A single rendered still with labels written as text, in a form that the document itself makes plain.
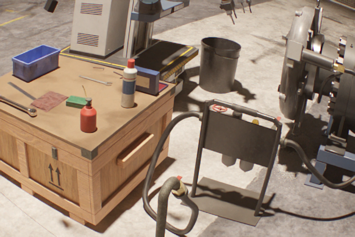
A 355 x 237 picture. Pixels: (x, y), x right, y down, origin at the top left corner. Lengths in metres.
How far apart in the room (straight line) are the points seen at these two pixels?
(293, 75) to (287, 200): 0.69
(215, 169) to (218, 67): 1.04
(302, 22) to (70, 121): 1.39
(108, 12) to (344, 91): 1.66
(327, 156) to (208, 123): 0.80
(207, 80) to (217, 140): 1.40
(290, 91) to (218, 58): 1.07
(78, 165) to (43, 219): 0.43
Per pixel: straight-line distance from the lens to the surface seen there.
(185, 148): 2.89
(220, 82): 3.61
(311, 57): 2.43
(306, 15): 2.67
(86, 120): 1.99
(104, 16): 3.16
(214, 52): 3.51
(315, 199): 2.64
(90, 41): 3.26
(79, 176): 2.02
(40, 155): 2.18
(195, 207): 1.89
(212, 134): 2.27
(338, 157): 2.66
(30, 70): 2.53
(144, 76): 2.34
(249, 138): 2.21
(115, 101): 2.29
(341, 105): 2.66
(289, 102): 2.63
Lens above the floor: 1.47
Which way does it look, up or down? 27 degrees down
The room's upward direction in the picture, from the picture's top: 7 degrees clockwise
